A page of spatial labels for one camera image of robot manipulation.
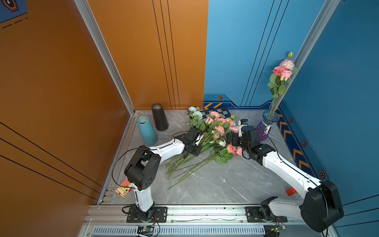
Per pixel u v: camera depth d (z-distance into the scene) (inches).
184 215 29.7
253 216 28.5
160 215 28.9
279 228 27.4
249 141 24.4
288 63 31.8
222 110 45.7
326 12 27.9
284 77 30.4
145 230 28.3
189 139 28.9
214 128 37.3
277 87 32.8
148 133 35.7
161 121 40.2
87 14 28.1
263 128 36.7
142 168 19.0
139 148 20.0
